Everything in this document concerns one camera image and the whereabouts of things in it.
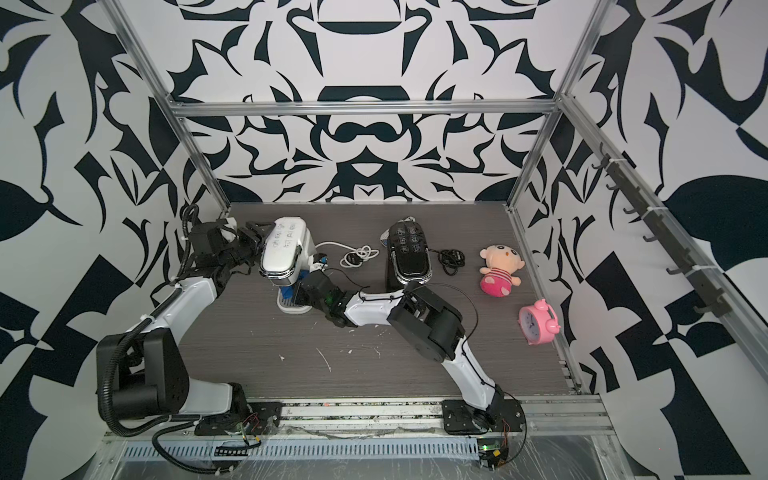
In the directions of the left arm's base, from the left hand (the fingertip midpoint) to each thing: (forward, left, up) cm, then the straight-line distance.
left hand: (273, 227), depth 86 cm
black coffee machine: (-13, -37, +1) cm, 39 cm away
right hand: (-11, -3, -12) cm, 17 cm away
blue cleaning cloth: (-13, -3, -13) cm, 19 cm away
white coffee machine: (-10, -6, +2) cm, 12 cm away
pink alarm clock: (-26, -71, -12) cm, 77 cm away
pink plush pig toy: (-5, -68, -15) cm, 70 cm away
